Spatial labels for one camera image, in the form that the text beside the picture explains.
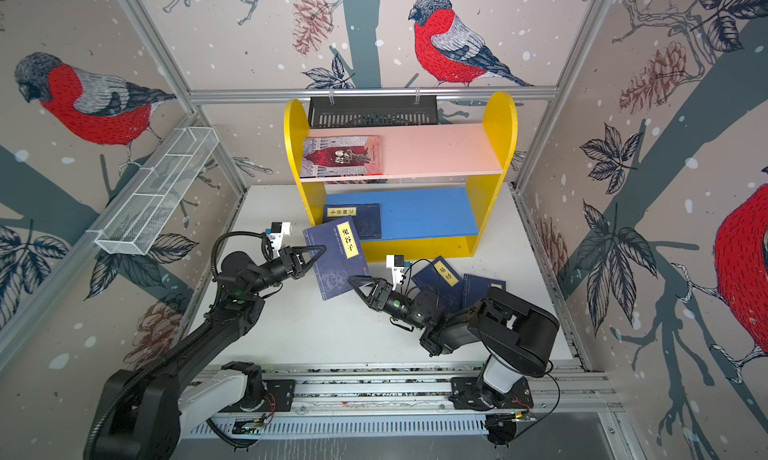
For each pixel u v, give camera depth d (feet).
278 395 2.41
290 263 2.16
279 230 2.34
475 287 3.00
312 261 2.30
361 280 2.25
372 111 3.32
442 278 3.09
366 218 3.07
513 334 1.49
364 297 2.56
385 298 2.16
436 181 4.12
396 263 2.38
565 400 2.35
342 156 2.34
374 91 3.03
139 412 1.30
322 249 2.38
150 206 2.46
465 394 2.39
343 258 2.36
